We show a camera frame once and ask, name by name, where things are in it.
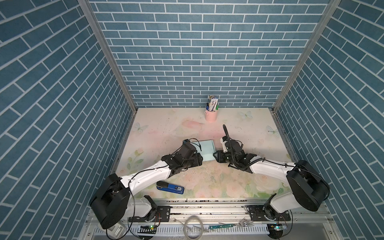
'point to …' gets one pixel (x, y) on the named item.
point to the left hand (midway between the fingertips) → (200, 160)
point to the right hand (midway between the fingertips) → (213, 153)
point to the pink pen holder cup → (211, 116)
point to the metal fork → (243, 224)
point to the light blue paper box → (206, 149)
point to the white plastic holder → (117, 230)
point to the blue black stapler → (164, 186)
